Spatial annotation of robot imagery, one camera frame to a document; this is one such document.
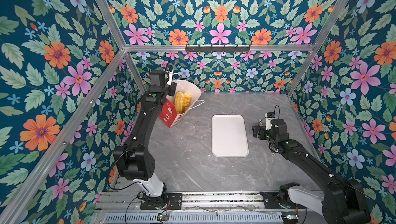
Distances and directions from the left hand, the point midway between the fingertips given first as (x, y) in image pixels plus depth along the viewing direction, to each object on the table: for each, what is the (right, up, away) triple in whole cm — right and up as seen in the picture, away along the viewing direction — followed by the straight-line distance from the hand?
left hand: (170, 76), depth 79 cm
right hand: (+50, -27, +8) cm, 57 cm away
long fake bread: (+1, -14, +14) cm, 20 cm away
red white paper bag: (+6, -4, +12) cm, 14 cm away
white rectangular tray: (+33, -34, +17) cm, 50 cm away
